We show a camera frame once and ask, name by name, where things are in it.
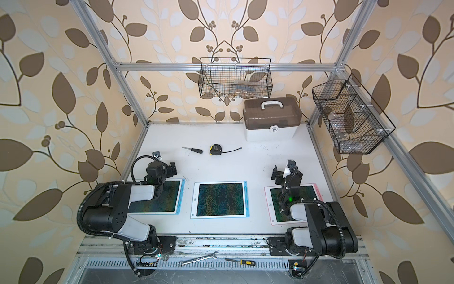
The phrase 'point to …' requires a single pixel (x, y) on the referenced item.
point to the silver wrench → (213, 255)
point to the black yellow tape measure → (216, 149)
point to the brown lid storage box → (266, 118)
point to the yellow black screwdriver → (242, 261)
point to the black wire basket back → (234, 78)
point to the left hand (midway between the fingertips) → (160, 163)
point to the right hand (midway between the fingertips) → (286, 167)
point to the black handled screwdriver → (194, 149)
